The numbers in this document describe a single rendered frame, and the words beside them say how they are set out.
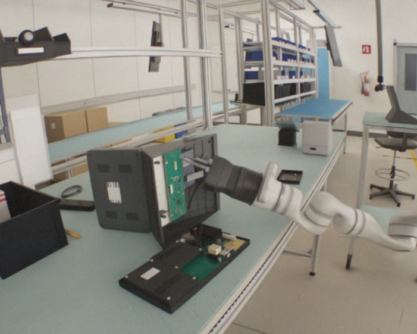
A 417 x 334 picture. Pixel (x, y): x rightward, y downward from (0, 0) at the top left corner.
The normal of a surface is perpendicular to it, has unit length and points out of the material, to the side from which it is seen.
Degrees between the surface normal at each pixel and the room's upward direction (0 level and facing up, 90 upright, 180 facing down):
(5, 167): 90
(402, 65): 90
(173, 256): 0
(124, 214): 90
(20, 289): 0
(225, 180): 55
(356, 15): 90
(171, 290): 0
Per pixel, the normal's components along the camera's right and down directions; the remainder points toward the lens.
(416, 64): -0.51, 0.28
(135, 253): -0.05, -0.96
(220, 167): 0.11, -0.35
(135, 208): -0.21, 0.30
